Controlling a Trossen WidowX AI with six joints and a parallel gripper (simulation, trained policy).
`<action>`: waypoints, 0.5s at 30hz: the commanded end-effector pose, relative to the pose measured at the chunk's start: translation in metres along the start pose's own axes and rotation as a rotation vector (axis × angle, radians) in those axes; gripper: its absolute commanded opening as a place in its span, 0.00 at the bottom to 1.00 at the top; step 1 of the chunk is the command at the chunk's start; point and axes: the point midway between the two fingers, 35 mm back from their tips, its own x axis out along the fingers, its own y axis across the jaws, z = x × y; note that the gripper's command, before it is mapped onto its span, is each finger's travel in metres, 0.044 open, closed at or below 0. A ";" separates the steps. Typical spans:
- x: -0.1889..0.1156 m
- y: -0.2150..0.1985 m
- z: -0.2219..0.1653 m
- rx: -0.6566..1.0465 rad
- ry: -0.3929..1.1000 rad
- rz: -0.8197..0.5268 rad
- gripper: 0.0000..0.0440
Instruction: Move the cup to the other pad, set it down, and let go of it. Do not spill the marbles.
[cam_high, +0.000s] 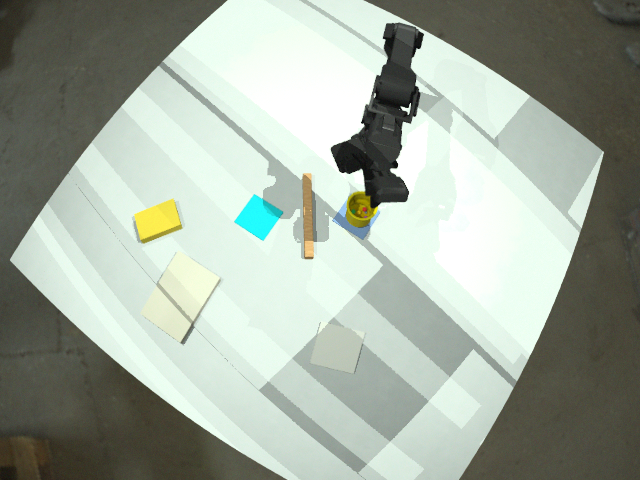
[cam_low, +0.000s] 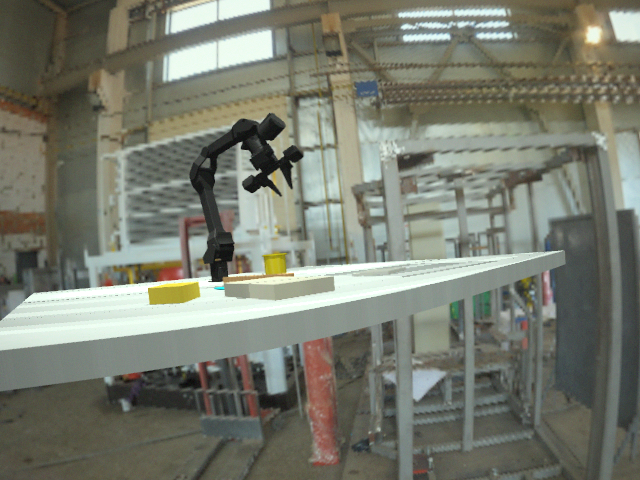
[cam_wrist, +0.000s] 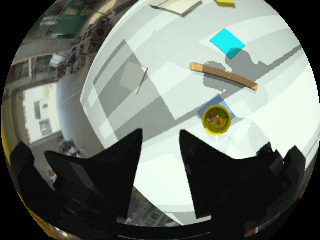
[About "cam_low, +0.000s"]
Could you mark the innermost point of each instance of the yellow flat block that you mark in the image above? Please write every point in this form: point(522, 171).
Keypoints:
point(174, 293)

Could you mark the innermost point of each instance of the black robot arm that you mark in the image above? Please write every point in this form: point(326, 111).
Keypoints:
point(252, 135)

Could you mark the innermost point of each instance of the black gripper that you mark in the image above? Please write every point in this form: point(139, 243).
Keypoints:
point(253, 183)

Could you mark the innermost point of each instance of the tan wooden bar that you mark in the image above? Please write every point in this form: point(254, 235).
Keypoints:
point(251, 277)

